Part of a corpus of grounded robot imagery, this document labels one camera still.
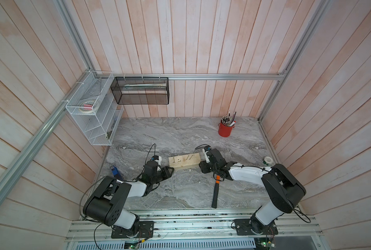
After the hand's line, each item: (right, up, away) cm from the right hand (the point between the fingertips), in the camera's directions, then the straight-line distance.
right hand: (202, 162), depth 94 cm
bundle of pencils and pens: (+16, +27, +4) cm, 31 cm away
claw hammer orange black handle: (+5, -18, -12) cm, 23 cm away
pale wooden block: (-11, +1, 0) cm, 11 cm away
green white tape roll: (+42, +1, +1) cm, 42 cm away
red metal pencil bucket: (+18, +20, +16) cm, 32 cm away
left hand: (-18, -5, -2) cm, 19 cm away
